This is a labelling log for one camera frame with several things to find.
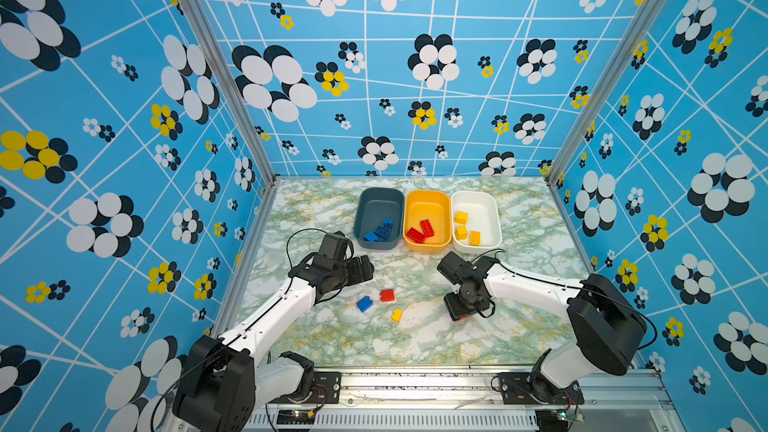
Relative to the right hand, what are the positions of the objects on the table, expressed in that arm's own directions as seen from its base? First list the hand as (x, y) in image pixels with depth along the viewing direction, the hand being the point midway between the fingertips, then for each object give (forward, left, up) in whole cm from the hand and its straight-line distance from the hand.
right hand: (460, 310), depth 86 cm
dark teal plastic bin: (+32, +25, +3) cm, 41 cm away
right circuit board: (-26, -17, +3) cm, 31 cm away
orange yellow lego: (+25, -8, 0) cm, 26 cm away
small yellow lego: (-2, +18, +1) cm, 19 cm away
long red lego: (+25, +12, +2) cm, 28 cm away
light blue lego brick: (+2, +28, 0) cm, 29 cm away
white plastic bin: (+32, -10, +1) cm, 34 cm away
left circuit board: (-26, +43, -2) cm, 50 cm away
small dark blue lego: (+29, +22, +4) cm, 36 cm away
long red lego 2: (+27, +8, +3) cm, 29 cm away
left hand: (+8, +28, +10) cm, 30 cm away
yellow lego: (+33, -4, +2) cm, 33 cm away
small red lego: (+4, +22, +1) cm, 22 cm away
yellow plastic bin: (+38, +5, +2) cm, 39 cm away
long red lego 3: (-2, 0, +1) cm, 2 cm away
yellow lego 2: (+25, -3, +4) cm, 25 cm away
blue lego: (+23, +28, +4) cm, 36 cm away
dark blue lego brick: (+26, +24, +3) cm, 35 cm away
